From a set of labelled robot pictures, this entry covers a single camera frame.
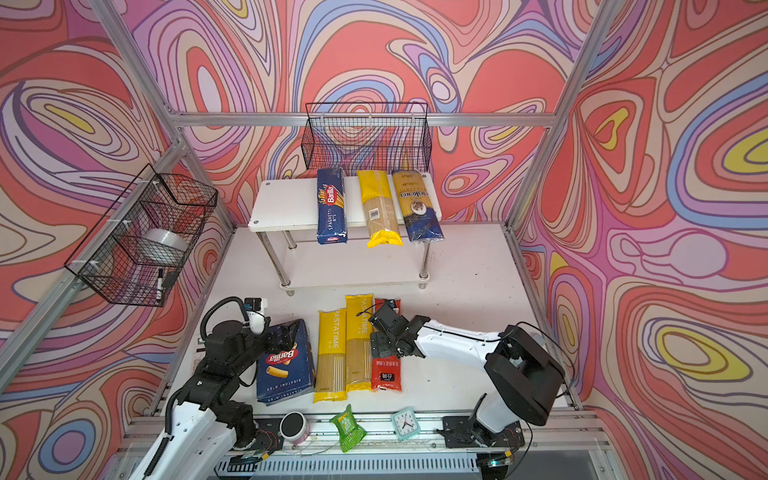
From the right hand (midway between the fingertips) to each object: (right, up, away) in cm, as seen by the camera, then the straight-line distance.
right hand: (392, 349), depth 86 cm
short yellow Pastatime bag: (-17, -3, -4) cm, 18 cm away
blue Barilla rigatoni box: (-29, -3, -9) cm, 30 cm away
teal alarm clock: (+3, -14, -13) cm, 20 cm away
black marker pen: (-57, +20, -15) cm, 62 cm away
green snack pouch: (-11, -16, -13) cm, 23 cm away
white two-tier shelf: (-26, +41, -10) cm, 50 cm away
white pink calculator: (-57, -1, -1) cm, 57 cm away
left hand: (-28, +11, -7) cm, 31 cm away
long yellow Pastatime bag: (-10, +6, +4) cm, 12 cm away
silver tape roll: (-56, +32, -13) cm, 66 cm away
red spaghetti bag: (-2, -4, -6) cm, 8 cm away
